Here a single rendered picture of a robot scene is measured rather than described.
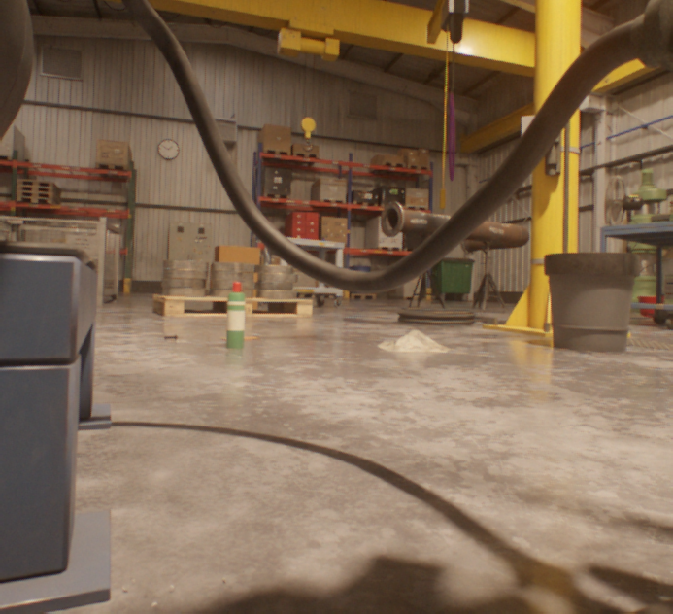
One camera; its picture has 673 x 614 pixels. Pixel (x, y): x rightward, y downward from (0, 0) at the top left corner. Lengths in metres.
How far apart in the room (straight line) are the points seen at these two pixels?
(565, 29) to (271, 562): 3.61
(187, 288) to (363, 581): 3.87
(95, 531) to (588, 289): 2.17
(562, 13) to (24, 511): 3.74
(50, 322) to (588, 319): 2.23
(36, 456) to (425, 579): 0.31
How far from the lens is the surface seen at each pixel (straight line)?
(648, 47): 0.47
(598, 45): 0.52
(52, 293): 0.44
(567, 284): 2.47
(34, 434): 0.45
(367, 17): 12.78
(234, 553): 0.51
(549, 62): 3.74
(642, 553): 0.59
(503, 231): 8.38
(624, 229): 4.79
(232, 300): 1.96
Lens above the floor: 0.23
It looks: 1 degrees up
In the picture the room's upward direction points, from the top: 2 degrees clockwise
